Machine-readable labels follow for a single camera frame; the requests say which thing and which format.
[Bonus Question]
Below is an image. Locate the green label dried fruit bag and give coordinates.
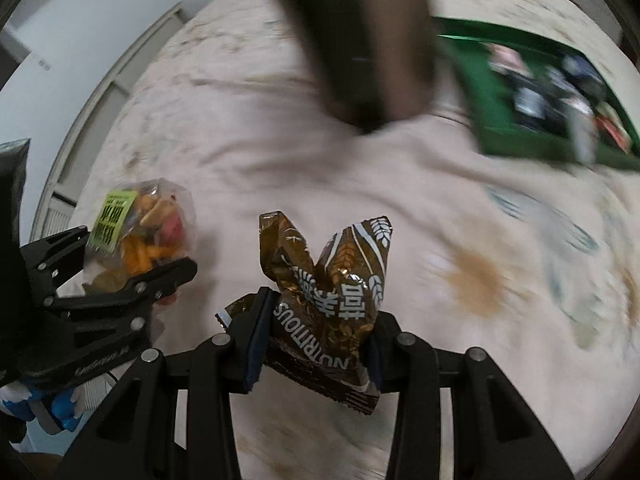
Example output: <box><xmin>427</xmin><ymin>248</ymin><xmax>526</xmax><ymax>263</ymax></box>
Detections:
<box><xmin>82</xmin><ymin>179</ymin><xmax>195</xmax><ymax>295</ymax></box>

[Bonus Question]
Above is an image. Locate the brown nutritious snack packet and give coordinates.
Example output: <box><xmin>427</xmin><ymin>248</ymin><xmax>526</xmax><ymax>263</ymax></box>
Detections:
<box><xmin>214</xmin><ymin>210</ymin><xmax>395</xmax><ymax>417</ymax></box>

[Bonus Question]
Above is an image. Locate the pink striped snack packet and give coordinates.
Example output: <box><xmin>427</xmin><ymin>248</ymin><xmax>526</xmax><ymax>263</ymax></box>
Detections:
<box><xmin>485</xmin><ymin>44</ymin><xmax>533</xmax><ymax>78</ymax></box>

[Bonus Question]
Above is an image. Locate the dark blue snack packet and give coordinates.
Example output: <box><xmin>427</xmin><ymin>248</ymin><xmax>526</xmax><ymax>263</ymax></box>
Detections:
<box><xmin>562</xmin><ymin>55</ymin><xmax>606</xmax><ymax>101</ymax></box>

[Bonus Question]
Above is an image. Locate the white blue cereal milk packet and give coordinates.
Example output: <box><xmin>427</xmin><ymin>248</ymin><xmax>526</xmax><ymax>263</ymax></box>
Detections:
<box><xmin>563</xmin><ymin>96</ymin><xmax>599</xmax><ymax>167</ymax></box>

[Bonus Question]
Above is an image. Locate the black snack packet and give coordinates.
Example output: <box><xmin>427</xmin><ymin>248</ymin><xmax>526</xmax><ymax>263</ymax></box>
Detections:
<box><xmin>511</xmin><ymin>74</ymin><xmax>564</xmax><ymax>130</ymax></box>

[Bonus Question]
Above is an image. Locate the red snack packet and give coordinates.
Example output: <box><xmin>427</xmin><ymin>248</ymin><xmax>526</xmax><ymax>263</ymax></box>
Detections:
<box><xmin>596</xmin><ymin>102</ymin><xmax>632</xmax><ymax>154</ymax></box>

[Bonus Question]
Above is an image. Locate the blue gloved hand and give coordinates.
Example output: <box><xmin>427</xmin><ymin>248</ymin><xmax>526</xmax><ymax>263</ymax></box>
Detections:
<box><xmin>1</xmin><ymin>372</ymin><xmax>118</xmax><ymax>434</ymax></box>

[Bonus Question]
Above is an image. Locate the white radiator cover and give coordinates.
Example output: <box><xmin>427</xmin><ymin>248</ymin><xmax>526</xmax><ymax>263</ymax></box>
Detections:
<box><xmin>29</xmin><ymin>4</ymin><xmax>186</xmax><ymax>240</ymax></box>

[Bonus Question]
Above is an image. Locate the floral pink bed quilt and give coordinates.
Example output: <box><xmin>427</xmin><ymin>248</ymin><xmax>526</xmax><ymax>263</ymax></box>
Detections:
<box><xmin>72</xmin><ymin>0</ymin><xmax>639</xmax><ymax>479</ymax></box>

